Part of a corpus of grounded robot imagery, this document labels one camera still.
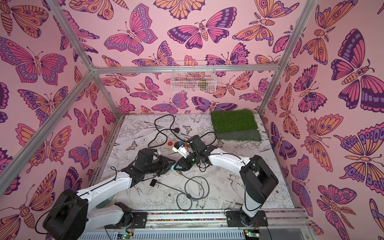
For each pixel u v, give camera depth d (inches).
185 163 28.3
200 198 31.4
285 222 28.9
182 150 30.0
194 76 37.4
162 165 28.9
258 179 17.9
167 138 41.0
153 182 33.6
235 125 43.3
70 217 16.0
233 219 28.8
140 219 28.8
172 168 31.2
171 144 39.4
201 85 37.3
